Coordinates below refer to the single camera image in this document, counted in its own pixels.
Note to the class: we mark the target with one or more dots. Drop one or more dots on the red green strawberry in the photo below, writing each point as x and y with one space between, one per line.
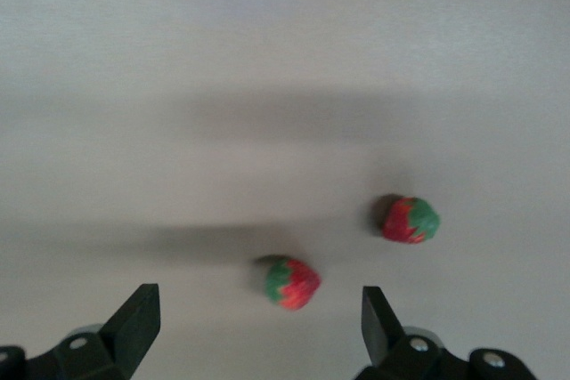
291 282
409 220

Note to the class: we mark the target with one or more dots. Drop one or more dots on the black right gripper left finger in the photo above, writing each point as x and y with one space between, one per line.
129 331

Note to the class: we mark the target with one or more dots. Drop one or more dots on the brown table cover sheet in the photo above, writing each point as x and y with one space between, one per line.
178 42

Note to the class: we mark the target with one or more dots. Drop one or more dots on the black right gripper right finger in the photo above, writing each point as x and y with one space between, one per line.
383 340

